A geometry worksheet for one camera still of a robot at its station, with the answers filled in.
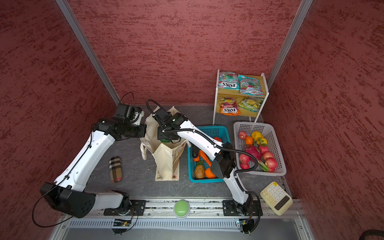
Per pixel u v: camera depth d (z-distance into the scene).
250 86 0.81
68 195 0.37
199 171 0.82
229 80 0.85
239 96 1.04
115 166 0.85
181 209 0.73
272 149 0.91
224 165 0.54
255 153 0.86
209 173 0.81
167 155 0.69
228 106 0.95
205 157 0.90
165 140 0.78
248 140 0.94
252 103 0.97
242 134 0.99
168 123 0.57
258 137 0.96
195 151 0.87
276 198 0.76
